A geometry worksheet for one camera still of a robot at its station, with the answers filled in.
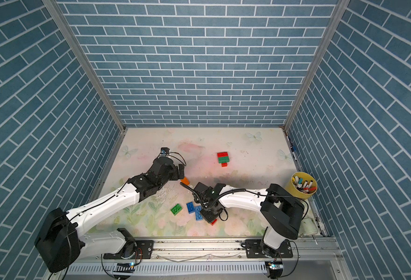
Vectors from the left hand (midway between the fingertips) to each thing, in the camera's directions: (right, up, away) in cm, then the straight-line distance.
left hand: (181, 167), depth 83 cm
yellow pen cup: (+59, -9, +1) cm, 60 cm away
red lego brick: (+20, +5, +20) cm, 29 cm away
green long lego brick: (+22, +2, +17) cm, 28 cm away
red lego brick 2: (+22, -1, +18) cm, 29 cm away
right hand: (+14, -24, -1) cm, 28 cm away
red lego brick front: (+16, -25, -3) cm, 30 cm away
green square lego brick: (-2, -21, +1) cm, 21 cm away
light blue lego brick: (+9, -23, +1) cm, 24 cm away
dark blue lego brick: (+4, -20, +2) cm, 21 cm away
